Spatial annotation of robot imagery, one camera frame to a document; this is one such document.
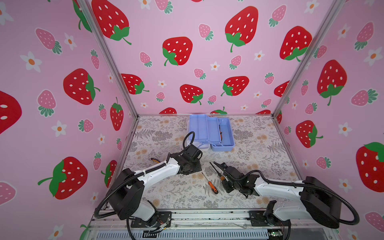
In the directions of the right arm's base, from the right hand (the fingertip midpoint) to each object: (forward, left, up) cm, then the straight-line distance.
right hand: (222, 182), depth 86 cm
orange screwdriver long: (-5, +5, +2) cm, 7 cm away
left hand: (+4, +14, +7) cm, 16 cm away
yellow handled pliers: (+8, +43, +4) cm, 44 cm away
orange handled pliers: (+35, +2, +2) cm, 35 cm away
